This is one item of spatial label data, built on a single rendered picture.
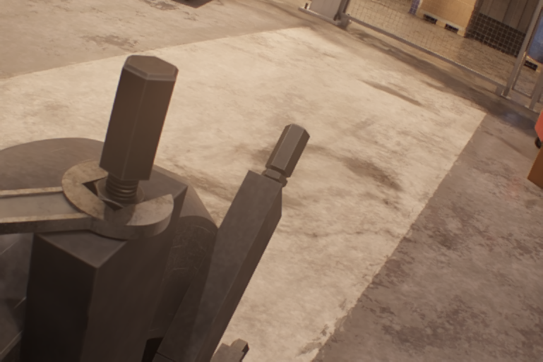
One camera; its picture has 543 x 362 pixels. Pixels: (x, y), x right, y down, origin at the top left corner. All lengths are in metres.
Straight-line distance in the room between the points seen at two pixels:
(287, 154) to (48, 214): 0.36
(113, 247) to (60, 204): 0.02
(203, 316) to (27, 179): 0.22
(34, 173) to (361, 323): 2.04
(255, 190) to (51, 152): 0.20
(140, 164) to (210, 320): 0.28
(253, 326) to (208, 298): 1.60
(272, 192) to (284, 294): 1.79
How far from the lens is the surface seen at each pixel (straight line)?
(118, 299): 0.28
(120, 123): 0.25
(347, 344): 2.21
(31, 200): 0.26
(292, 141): 0.59
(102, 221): 0.25
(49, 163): 0.37
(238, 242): 0.53
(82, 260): 0.25
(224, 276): 0.53
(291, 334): 2.15
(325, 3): 7.79
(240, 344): 0.88
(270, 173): 0.58
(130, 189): 0.27
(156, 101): 0.25
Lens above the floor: 1.14
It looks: 20 degrees down
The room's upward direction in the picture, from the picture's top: 20 degrees clockwise
